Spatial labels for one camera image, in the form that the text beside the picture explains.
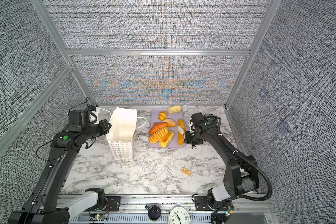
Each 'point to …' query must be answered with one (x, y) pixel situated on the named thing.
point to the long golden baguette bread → (180, 123)
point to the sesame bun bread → (170, 122)
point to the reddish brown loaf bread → (157, 126)
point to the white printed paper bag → (120, 138)
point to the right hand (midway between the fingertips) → (188, 139)
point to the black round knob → (154, 212)
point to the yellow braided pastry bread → (165, 142)
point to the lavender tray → (154, 112)
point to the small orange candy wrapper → (186, 171)
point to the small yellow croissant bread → (162, 115)
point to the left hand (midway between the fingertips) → (111, 124)
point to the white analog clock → (179, 214)
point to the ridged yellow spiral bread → (155, 137)
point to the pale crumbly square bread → (174, 109)
